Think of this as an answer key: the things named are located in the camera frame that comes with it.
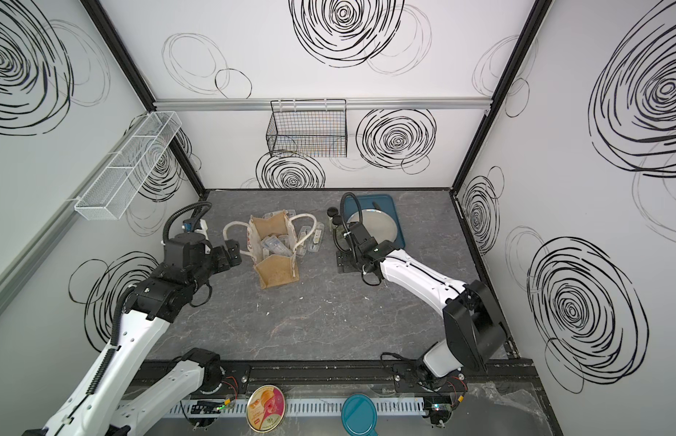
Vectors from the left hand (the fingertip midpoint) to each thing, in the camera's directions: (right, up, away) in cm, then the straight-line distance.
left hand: (223, 247), depth 73 cm
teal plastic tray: (+50, +14, +42) cm, 67 cm away
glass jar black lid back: (+29, +10, +27) cm, 41 cm away
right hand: (+35, -6, +12) cm, 37 cm away
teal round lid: (+37, -38, -11) cm, 54 cm away
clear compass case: (+19, -4, +27) cm, 33 cm away
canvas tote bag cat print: (+10, -9, +13) cm, 19 cm away
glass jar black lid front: (+31, +5, +24) cm, 39 cm away
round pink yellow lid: (+14, -39, -7) cm, 42 cm away
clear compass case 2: (+23, -1, +28) cm, 36 cm away
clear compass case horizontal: (+9, -2, +20) cm, 22 cm away
